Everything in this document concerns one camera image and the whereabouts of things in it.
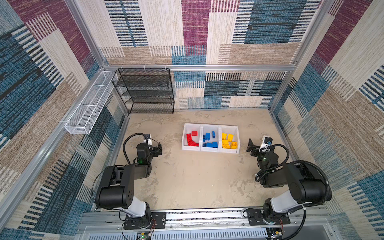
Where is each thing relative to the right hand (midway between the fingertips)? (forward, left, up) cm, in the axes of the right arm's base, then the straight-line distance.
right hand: (257, 141), depth 90 cm
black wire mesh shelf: (+42, +72, +7) cm, 84 cm away
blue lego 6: (+3, +29, -7) cm, 30 cm away
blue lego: (+10, +28, -8) cm, 31 cm away
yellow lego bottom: (+2, +12, -7) cm, 14 cm away
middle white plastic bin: (+14, +23, -7) cm, 28 cm away
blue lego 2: (+11, +24, -8) cm, 28 cm away
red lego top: (+13, +37, -9) cm, 41 cm away
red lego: (+5, +37, -9) cm, 39 cm away
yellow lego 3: (+5, +17, -7) cm, 20 cm away
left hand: (+4, +64, -2) cm, 64 cm away
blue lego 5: (+3, +25, -7) cm, 26 cm away
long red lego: (+6, +40, -8) cm, 42 cm away
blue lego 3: (+7, +31, -6) cm, 32 cm away
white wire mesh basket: (+15, +106, +8) cm, 107 cm away
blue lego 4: (+2, +31, -6) cm, 31 cm away
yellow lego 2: (+8, +14, -7) cm, 17 cm away
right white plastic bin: (+13, +12, -6) cm, 19 cm away
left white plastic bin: (+16, +42, -7) cm, 46 cm away
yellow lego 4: (+1, +17, -7) cm, 19 cm away
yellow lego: (+8, +17, -6) cm, 20 cm away
